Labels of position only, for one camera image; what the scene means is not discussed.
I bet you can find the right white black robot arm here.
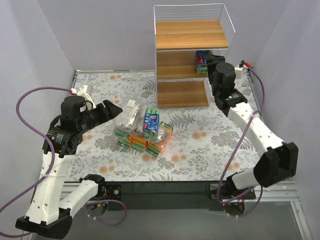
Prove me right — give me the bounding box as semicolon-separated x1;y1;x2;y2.
206;53;299;202

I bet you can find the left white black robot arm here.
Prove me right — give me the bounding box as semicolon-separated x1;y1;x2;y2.
15;96;123;240

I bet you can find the orange yellow sponge box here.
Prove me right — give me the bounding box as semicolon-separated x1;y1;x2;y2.
130;134;148;153
145;141;166;157

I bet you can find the white wire wooden shelf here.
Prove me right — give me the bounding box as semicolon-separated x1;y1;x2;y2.
153;3;236;109

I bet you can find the blue green sponge pack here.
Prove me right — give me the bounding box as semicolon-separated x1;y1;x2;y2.
195;50;211;74
142;108;160;141

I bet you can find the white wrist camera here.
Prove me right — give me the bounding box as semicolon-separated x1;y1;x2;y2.
234;60;251;80
70;84;96;110

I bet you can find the silver steel wool pack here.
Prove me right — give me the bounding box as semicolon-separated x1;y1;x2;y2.
152;123;173;148
114;98;141;134

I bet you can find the floral patterned table mat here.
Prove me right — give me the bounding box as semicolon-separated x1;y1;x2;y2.
66;71;259;182

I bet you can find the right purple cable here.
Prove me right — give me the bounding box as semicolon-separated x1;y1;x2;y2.
216;66;265;218

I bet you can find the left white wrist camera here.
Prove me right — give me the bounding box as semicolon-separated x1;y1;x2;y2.
70;84;96;110

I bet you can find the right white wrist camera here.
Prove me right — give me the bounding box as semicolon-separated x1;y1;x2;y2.
234;60;251;80

